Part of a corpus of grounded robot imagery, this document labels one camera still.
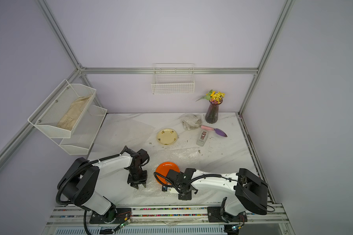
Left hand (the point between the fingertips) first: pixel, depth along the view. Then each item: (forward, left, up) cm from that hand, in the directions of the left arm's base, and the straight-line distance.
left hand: (142, 187), depth 82 cm
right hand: (-3, -23, +1) cm, 23 cm away
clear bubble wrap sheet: (+19, -25, -1) cm, 32 cm away
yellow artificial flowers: (+52, -45, +23) cm, 72 cm away
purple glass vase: (+51, -46, +6) cm, 69 cm away
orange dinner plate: (+11, -12, +1) cm, 16 cm away
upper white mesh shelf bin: (+31, +45, +29) cm, 62 cm away
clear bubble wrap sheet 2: (+48, -30, +3) cm, 57 cm away
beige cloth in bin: (+26, +37, +30) cm, 54 cm away
